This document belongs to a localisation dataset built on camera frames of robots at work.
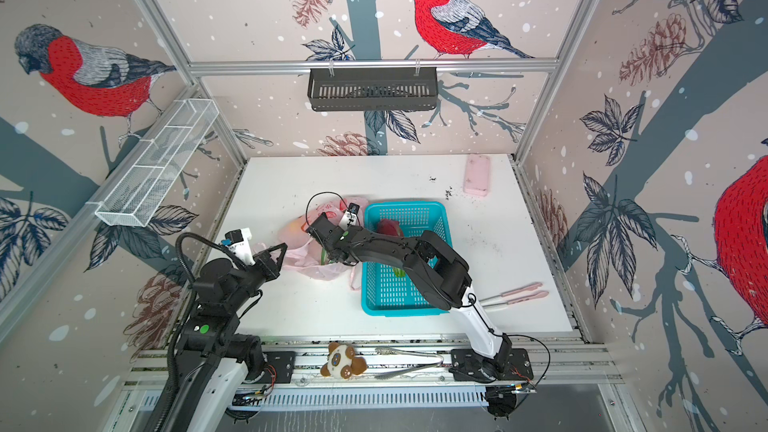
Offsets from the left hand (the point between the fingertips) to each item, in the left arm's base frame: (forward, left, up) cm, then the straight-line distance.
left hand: (284, 246), depth 74 cm
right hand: (+11, -8, -16) cm, 22 cm away
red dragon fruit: (+12, -26, -11) cm, 31 cm away
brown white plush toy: (-23, -15, -17) cm, 32 cm away
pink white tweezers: (-5, -64, -19) cm, 67 cm away
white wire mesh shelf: (+8, +36, +10) cm, 38 cm away
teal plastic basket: (-4, -24, -21) cm, 32 cm away
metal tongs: (-20, -25, -20) cm, 38 cm away
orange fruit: (+13, +4, -14) cm, 19 cm away
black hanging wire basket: (+60, -21, +8) cm, 64 cm away
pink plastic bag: (+1, -3, -5) cm, 6 cm away
